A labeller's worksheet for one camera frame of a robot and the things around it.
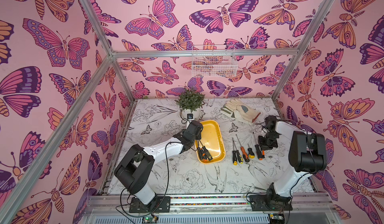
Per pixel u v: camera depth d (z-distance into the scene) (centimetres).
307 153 50
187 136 69
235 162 85
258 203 73
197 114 109
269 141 82
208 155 87
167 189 79
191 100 92
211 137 92
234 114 109
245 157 87
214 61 95
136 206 73
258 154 88
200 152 88
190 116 78
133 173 44
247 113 110
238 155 90
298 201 75
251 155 88
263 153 90
